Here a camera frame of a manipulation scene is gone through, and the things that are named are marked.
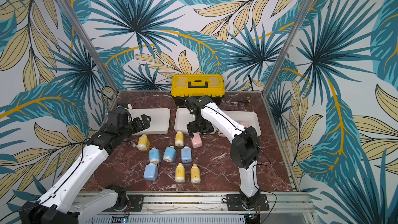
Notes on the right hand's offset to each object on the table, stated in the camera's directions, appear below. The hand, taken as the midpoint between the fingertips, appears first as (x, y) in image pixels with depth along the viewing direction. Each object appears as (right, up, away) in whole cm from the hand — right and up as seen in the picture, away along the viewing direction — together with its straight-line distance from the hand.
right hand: (199, 134), depth 83 cm
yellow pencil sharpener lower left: (-9, -17, -8) cm, 21 cm away
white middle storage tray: (-11, +8, +19) cm, 23 cm away
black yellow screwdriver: (+33, +19, +30) cm, 48 cm away
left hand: (-28, +7, -6) cm, 29 cm away
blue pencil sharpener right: (-7, -10, -2) cm, 13 cm away
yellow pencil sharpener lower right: (-2, -18, -9) cm, 20 cm away
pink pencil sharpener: (-1, -4, +4) cm, 6 cm away
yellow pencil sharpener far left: (-30, -6, +2) cm, 31 cm away
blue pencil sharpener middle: (-16, -10, -1) cm, 19 cm away
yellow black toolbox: (-3, +29, +18) cm, 34 cm away
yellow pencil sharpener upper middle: (-11, -3, +4) cm, 12 cm away
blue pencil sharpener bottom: (-24, -18, -6) cm, 30 cm away
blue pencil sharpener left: (-23, -10, -2) cm, 25 cm away
